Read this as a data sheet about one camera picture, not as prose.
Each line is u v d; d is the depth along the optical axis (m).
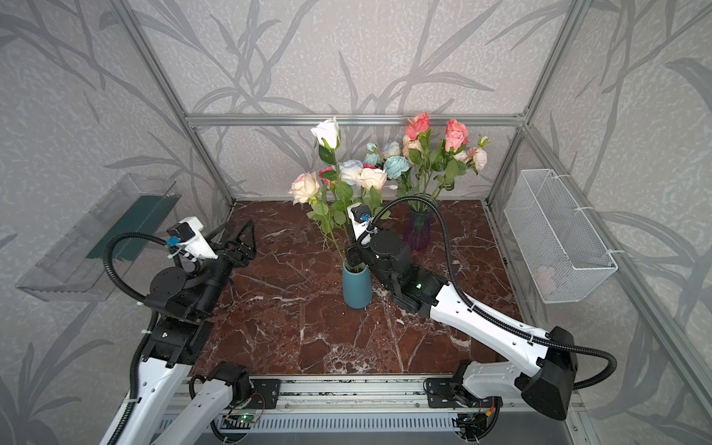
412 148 0.84
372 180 0.64
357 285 0.78
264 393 0.74
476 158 0.81
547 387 0.37
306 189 0.62
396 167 0.77
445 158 0.82
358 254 0.59
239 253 0.55
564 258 0.61
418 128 0.80
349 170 0.64
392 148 0.83
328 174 0.59
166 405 0.45
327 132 0.52
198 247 0.52
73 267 0.62
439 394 0.74
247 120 0.94
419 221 0.98
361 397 0.74
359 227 0.54
